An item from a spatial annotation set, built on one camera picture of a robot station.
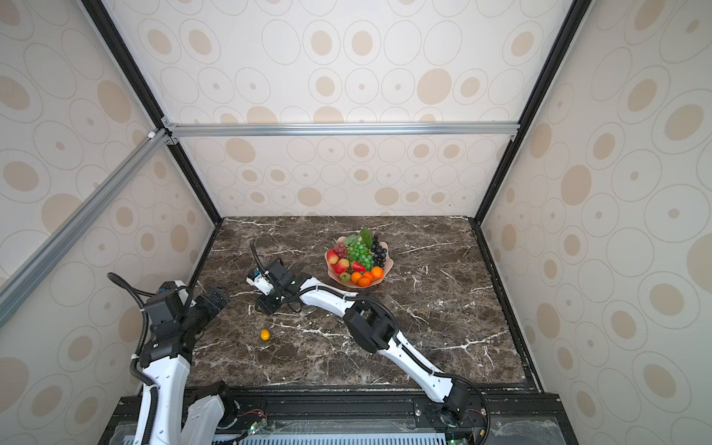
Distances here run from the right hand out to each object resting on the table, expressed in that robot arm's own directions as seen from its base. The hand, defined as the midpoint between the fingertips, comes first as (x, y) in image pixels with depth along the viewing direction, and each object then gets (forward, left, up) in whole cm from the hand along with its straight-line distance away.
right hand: (261, 303), depth 93 cm
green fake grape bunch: (+20, -33, +4) cm, 39 cm away
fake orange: (+6, -35, +2) cm, 35 cm away
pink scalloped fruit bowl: (+14, -44, +3) cm, 46 cm away
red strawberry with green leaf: (+12, -33, +4) cm, 35 cm away
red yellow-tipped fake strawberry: (+16, -23, +5) cm, 29 cm away
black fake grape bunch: (+17, -41, +5) cm, 44 cm away
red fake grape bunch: (+18, -27, +6) cm, 33 cm away
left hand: (-4, +5, +16) cm, 17 cm away
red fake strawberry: (+12, -27, +4) cm, 30 cm away
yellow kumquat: (-10, -3, -1) cm, 11 cm away
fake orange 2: (+10, -40, +3) cm, 41 cm away
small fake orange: (+9, -32, +2) cm, 33 cm away
